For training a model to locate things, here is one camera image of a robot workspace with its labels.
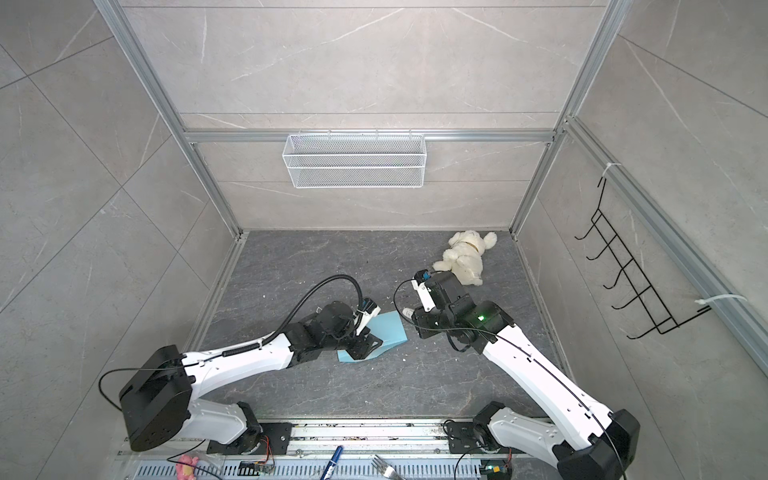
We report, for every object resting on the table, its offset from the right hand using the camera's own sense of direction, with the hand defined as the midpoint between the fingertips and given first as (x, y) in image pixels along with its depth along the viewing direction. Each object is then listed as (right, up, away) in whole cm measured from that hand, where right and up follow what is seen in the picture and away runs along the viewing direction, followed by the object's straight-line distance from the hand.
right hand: (418, 312), depth 75 cm
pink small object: (-54, -34, -8) cm, 65 cm away
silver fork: (-8, -35, -7) cm, 37 cm away
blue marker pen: (-22, -36, -7) cm, 42 cm away
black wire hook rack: (+49, +3, -14) cm, 51 cm away
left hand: (-11, -6, +6) cm, 14 cm away
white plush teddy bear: (+18, +14, +23) cm, 32 cm away
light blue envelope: (-8, -8, +16) cm, 19 cm away
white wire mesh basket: (-20, +47, +25) cm, 57 cm away
